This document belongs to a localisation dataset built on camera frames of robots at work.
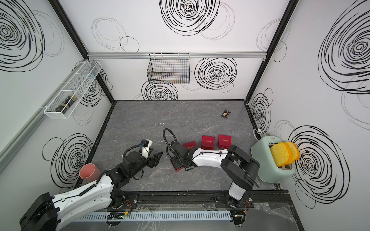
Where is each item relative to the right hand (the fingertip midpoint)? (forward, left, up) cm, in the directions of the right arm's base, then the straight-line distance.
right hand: (176, 161), depth 86 cm
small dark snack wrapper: (+39, -35, -1) cm, 53 cm away
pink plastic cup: (-9, +49, +3) cm, 49 cm away
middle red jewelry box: (+13, -20, 0) cm, 24 cm away
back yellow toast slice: (-2, -59, +20) cm, 62 cm away
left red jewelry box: (-5, -1, +8) cm, 10 cm away
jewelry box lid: (+12, -8, -3) cm, 15 cm away
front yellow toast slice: (-1, -54, +17) cm, 56 cm away
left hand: (+2, +10, +9) cm, 14 cm away
